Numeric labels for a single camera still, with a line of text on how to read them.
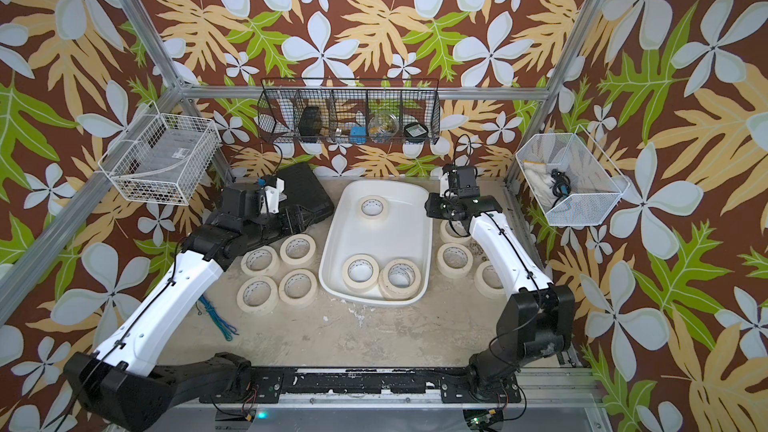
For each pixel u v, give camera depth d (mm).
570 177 841
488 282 899
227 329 835
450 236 991
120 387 366
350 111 978
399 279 926
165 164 779
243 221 555
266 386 736
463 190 637
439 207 733
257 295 897
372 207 1112
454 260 971
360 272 950
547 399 745
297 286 912
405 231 1045
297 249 989
